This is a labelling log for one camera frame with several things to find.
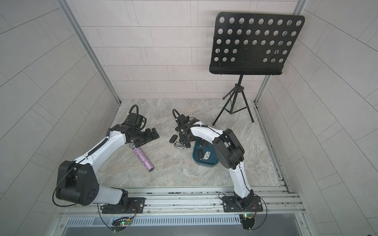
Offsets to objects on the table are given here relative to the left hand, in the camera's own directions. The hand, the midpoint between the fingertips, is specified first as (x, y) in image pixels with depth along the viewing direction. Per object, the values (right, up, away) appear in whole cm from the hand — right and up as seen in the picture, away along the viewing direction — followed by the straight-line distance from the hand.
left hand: (156, 136), depth 86 cm
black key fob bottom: (+26, -10, +3) cm, 28 cm away
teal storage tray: (+33, -14, -1) cm, 36 cm away
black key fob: (+9, -2, +8) cm, 12 cm away
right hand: (+17, -4, +9) cm, 19 cm away
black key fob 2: (+27, -4, +6) cm, 28 cm away
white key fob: (+30, -11, +1) cm, 32 cm away
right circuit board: (+48, -36, -18) cm, 63 cm away
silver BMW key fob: (+12, -6, +5) cm, 15 cm away
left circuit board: (-11, -36, -20) cm, 43 cm away
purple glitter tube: (-6, -13, -3) cm, 15 cm away
